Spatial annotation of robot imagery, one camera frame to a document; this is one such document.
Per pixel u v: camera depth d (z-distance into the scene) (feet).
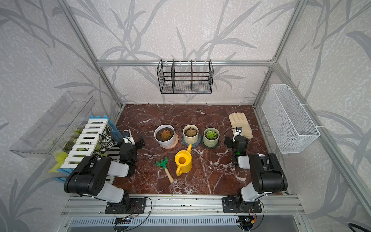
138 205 2.42
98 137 2.26
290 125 2.07
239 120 3.64
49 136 2.19
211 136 3.01
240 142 2.37
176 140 3.22
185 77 3.45
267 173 1.51
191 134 3.05
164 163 2.92
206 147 3.15
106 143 2.27
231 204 2.42
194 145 3.13
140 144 2.77
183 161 2.77
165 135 2.97
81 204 2.52
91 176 1.51
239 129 2.67
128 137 2.48
